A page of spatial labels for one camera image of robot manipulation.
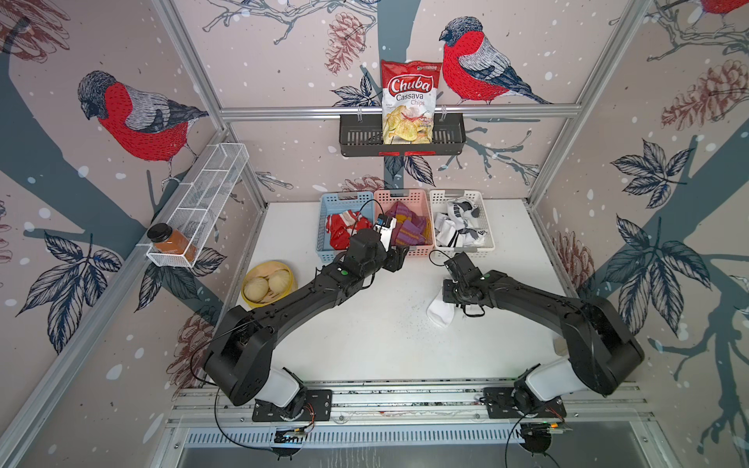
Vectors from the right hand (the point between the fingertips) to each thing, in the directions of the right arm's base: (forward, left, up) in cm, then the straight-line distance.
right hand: (447, 290), depth 91 cm
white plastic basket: (+21, -14, 0) cm, 25 cm away
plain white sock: (-7, +3, -1) cm, 8 cm away
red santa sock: (+28, +33, 0) cm, 43 cm away
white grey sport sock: (+33, -9, +2) cm, 34 cm away
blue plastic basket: (+36, +42, +2) cm, 55 cm away
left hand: (+5, +14, +19) cm, 24 cm away
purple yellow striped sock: (+26, +11, 0) cm, 28 cm away
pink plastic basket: (+40, +8, 0) cm, 41 cm away
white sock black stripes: (+19, -1, +5) cm, 20 cm away
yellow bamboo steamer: (-1, +58, +3) cm, 58 cm away
